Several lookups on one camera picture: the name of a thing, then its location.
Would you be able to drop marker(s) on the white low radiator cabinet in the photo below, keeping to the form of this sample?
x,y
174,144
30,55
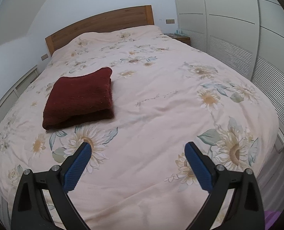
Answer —
x,y
11,96

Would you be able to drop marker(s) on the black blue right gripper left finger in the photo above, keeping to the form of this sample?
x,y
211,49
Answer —
x,y
30,210

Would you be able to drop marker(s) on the wall switch plate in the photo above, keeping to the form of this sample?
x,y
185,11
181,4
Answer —
x,y
44,57
170,21

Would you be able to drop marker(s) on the wooden nightstand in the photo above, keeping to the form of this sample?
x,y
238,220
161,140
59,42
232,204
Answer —
x,y
184,39

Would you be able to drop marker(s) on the pink floral duvet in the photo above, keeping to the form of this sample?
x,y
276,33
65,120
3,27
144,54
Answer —
x,y
165,94

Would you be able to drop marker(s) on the left wall switch plate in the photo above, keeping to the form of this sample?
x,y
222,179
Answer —
x,y
44,57

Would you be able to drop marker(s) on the right wall switch plate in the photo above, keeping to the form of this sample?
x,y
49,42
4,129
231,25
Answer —
x,y
170,21

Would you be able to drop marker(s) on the dark red knit sweater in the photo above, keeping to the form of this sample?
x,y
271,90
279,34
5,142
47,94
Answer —
x,y
76,100

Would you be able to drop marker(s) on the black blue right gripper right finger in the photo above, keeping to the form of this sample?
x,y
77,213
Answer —
x,y
245,210

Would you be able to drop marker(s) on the white louvered wardrobe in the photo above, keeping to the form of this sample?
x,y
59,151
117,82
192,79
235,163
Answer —
x,y
247,35

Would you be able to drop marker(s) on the wooden headboard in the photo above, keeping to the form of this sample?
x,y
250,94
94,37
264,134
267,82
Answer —
x,y
102,23

